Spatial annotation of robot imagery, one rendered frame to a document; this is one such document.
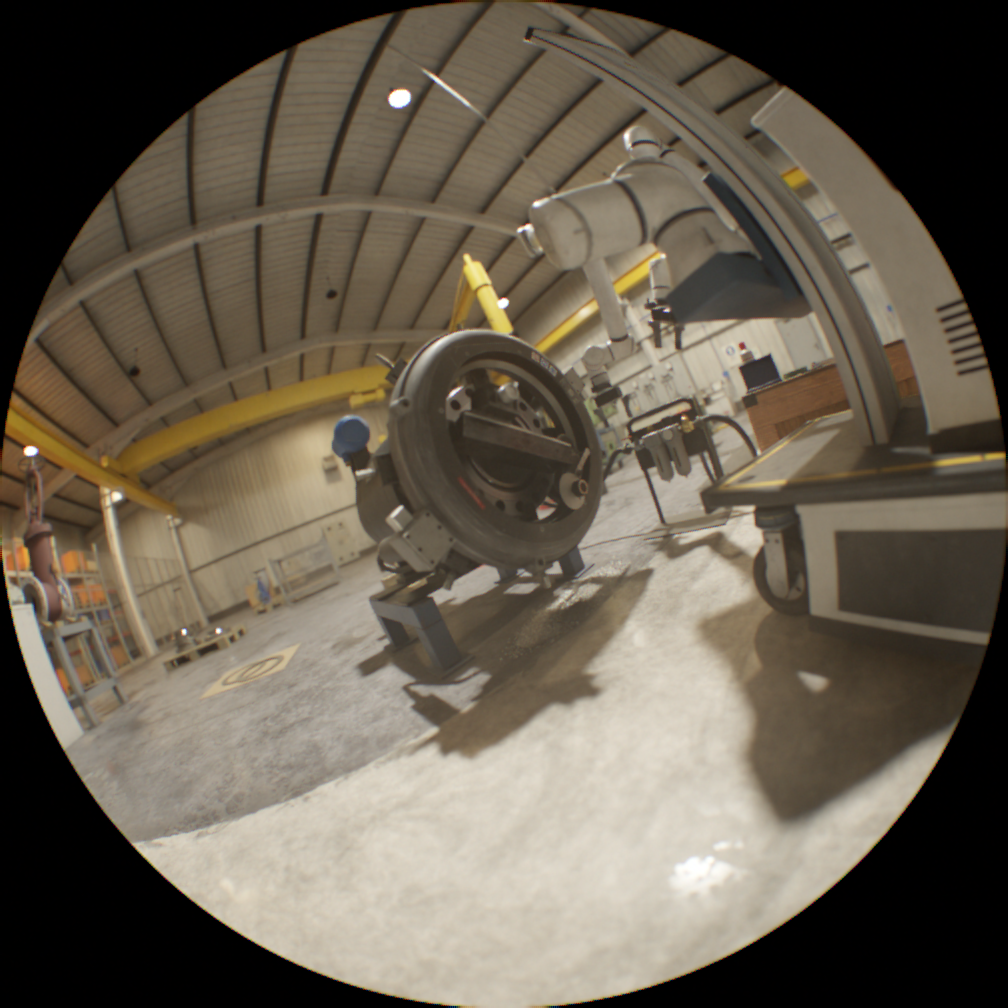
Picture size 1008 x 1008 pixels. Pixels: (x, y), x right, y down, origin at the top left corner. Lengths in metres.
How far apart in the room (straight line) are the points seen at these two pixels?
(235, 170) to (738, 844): 9.08
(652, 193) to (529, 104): 8.83
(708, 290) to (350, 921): 1.10
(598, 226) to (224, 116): 7.80
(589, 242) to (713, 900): 0.93
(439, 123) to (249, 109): 4.04
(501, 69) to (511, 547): 8.92
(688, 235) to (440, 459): 0.68
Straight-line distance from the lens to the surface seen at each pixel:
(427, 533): 0.74
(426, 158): 9.47
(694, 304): 0.62
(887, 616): 0.61
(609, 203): 0.66
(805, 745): 0.58
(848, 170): 0.59
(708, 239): 0.65
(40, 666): 3.86
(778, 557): 0.73
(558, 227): 0.63
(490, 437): 0.83
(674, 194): 0.70
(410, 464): 0.77
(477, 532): 0.77
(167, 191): 8.71
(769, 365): 1.54
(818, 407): 1.35
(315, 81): 8.21
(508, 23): 8.77
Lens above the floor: 0.47
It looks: 2 degrees down
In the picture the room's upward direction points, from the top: 22 degrees counter-clockwise
